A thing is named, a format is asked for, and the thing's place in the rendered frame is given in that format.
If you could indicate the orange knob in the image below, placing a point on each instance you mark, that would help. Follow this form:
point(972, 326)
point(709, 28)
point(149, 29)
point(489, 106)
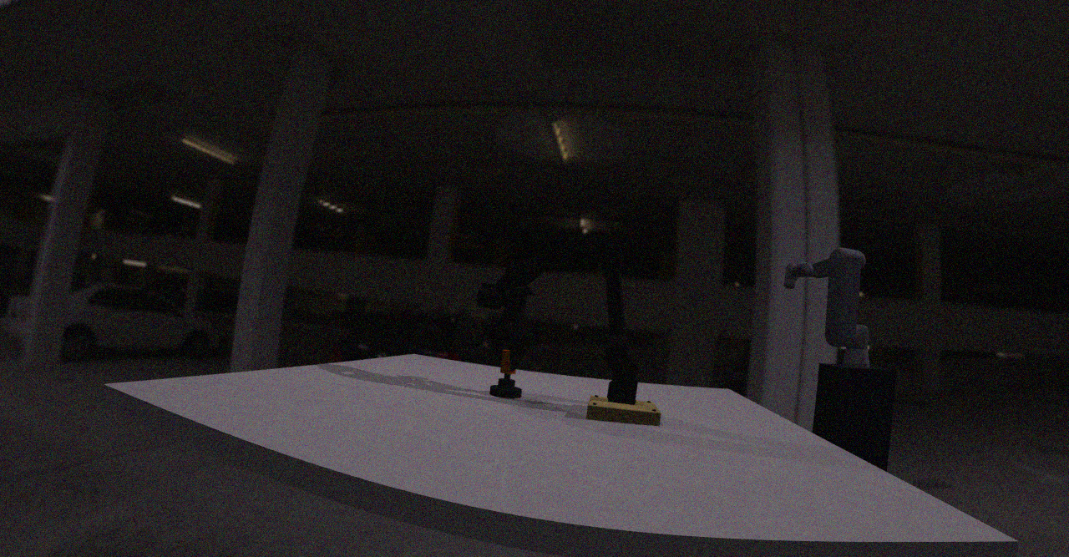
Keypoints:
point(505, 363)

